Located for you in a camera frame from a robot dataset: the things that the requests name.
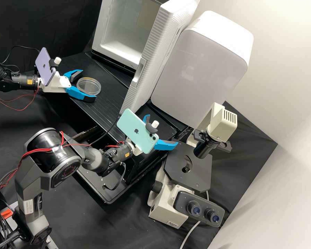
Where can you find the black tray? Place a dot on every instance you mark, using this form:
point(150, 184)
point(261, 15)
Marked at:
point(145, 166)

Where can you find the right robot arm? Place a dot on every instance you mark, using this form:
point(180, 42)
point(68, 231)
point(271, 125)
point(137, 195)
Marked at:
point(54, 153)

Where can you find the right wrist camera phone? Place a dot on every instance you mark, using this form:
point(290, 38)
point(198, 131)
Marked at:
point(134, 129)

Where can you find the cream microscope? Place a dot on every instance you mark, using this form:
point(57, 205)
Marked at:
point(168, 199)

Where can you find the wrist camera phone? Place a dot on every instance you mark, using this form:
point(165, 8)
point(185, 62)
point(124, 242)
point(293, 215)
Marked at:
point(134, 129)
point(45, 67)

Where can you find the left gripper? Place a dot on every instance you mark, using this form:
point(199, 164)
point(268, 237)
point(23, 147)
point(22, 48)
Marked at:
point(58, 85)

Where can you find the incubator door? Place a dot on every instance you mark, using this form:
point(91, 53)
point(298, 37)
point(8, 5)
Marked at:
point(155, 52)

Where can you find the white incubator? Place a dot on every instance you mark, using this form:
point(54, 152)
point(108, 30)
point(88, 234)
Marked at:
point(119, 28)

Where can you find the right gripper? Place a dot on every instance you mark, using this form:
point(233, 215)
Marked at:
point(136, 152)

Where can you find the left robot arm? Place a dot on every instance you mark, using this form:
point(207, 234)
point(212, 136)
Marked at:
point(20, 79)

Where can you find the petri dish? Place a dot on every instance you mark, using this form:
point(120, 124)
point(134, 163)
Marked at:
point(89, 86)

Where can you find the white box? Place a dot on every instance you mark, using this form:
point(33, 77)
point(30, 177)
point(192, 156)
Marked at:
point(202, 70)

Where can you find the left wrist camera phone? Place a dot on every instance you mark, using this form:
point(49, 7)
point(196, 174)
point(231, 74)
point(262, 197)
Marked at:
point(45, 67)

